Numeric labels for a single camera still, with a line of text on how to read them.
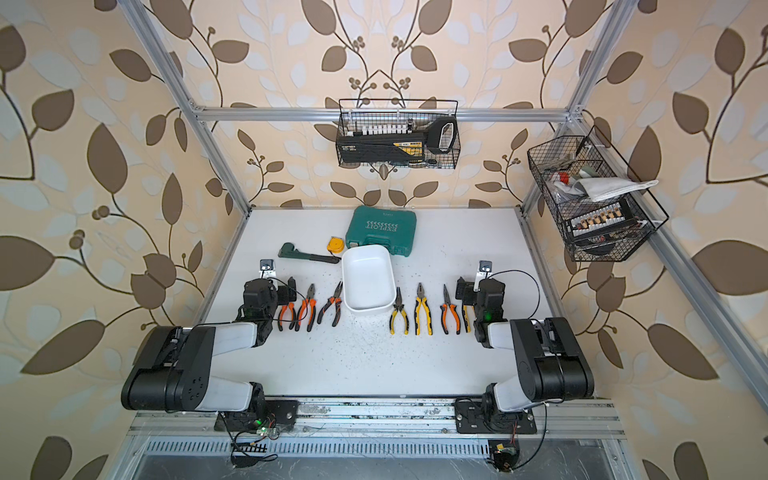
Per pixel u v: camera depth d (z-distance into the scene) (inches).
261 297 28.5
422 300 36.9
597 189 25.2
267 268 31.8
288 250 42.5
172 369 17.4
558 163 33.2
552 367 17.6
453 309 36.3
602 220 26.3
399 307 36.8
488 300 28.1
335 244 42.6
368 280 38.6
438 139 34.2
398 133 33.2
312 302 37.5
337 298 37.8
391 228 42.6
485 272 31.3
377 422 29.1
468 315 36.6
